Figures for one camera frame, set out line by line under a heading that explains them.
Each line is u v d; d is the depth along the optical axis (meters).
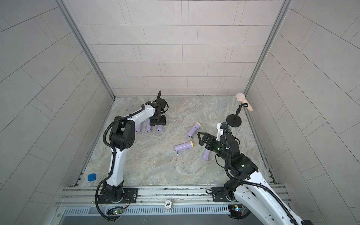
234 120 1.00
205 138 0.62
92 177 0.77
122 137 0.57
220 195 0.71
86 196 0.72
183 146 0.87
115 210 0.65
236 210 0.68
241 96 0.81
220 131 0.64
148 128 0.94
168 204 0.64
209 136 0.62
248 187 0.48
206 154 0.84
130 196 0.71
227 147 0.50
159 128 0.94
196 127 0.95
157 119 0.85
